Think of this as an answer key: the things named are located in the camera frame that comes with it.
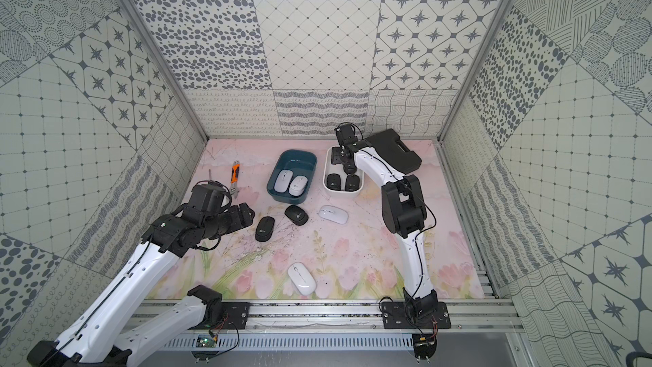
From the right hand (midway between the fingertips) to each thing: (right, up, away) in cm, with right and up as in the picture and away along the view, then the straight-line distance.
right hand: (344, 158), depth 101 cm
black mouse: (+3, -10, 0) cm, 11 cm away
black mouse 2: (-29, -26, -12) cm, 41 cm away
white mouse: (-25, -9, +2) cm, 27 cm away
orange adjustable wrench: (-47, -6, +6) cm, 48 cm away
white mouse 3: (-4, -21, -7) cm, 23 cm away
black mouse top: (-18, -21, -8) cm, 29 cm away
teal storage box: (-19, -2, +10) cm, 21 cm away
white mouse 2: (-19, -11, -1) cm, 22 cm away
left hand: (-29, -18, -28) cm, 44 cm away
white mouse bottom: (-14, -38, -23) cm, 47 cm away
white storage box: (-4, -4, +8) cm, 10 cm away
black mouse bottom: (-5, -10, 0) cm, 11 cm away
